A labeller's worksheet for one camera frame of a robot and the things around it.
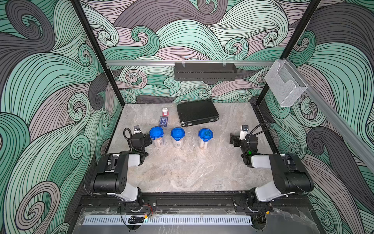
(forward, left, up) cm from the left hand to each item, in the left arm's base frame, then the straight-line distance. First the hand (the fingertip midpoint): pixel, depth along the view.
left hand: (139, 134), depth 93 cm
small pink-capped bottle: (+22, -14, -4) cm, 27 cm away
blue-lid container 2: (-4, -25, +7) cm, 27 cm away
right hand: (+1, -65, +1) cm, 65 cm away
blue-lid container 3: (-4, -42, +7) cm, 43 cm away
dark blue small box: (+15, -13, -5) cm, 21 cm away
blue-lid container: (-4, -13, +7) cm, 15 cm away
